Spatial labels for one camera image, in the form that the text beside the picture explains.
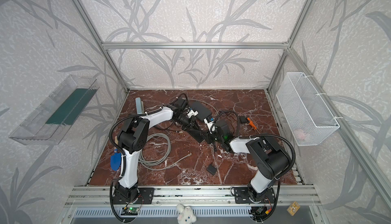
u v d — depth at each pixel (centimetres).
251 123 99
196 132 92
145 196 74
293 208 69
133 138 55
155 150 89
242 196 73
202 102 113
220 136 73
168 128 99
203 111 109
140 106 106
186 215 65
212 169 81
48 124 64
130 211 72
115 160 86
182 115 84
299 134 73
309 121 60
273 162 47
